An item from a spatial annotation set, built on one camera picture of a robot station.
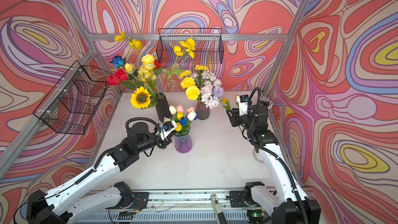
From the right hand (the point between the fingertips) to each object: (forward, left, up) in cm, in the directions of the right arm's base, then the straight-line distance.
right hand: (230, 113), depth 77 cm
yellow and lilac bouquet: (+21, +15, +2) cm, 26 cm away
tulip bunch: (-5, +20, +7) cm, 21 cm away
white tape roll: (-14, -16, -24) cm, 32 cm away
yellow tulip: (-10, +25, +5) cm, 27 cm away
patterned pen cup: (+13, -23, -7) cm, 28 cm away
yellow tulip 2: (-5, +25, +7) cm, 26 cm away
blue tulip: (-8, +23, +7) cm, 25 cm away
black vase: (+13, +38, -8) cm, 41 cm away
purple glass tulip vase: (-3, +27, -23) cm, 35 cm away
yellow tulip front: (+22, -4, -22) cm, 31 cm away
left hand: (-9, +25, +1) cm, 27 cm away
